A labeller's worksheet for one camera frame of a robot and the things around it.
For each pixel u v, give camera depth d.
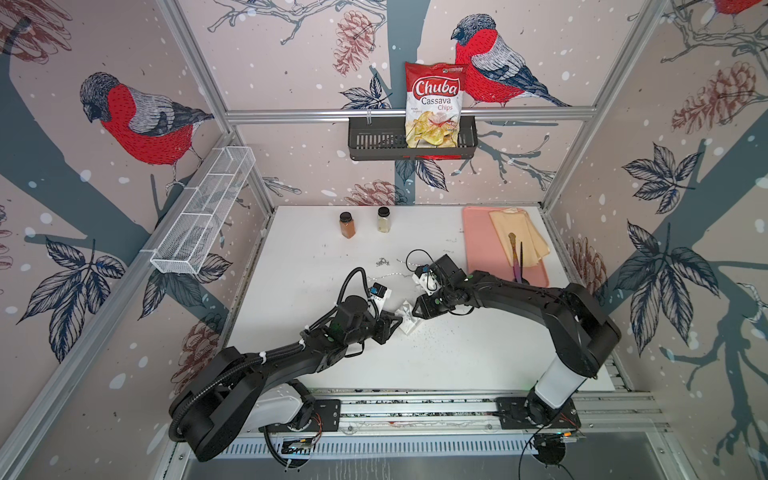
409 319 0.86
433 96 0.83
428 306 0.78
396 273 1.01
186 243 0.71
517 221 1.15
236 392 0.42
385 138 0.95
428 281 0.81
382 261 1.04
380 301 0.76
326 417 0.73
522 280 0.98
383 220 1.08
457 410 0.76
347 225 1.07
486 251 1.08
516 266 1.01
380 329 0.73
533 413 0.66
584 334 0.46
